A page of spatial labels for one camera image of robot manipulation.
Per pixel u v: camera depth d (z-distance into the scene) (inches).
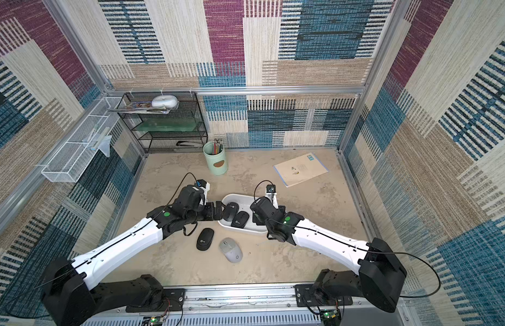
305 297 28.7
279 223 21.9
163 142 46.9
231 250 32.5
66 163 27.8
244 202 38.0
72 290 15.0
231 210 36.8
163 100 35.3
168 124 38.1
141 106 36.4
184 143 43.4
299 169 43.9
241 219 36.2
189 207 24.4
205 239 33.5
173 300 28.7
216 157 39.4
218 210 28.7
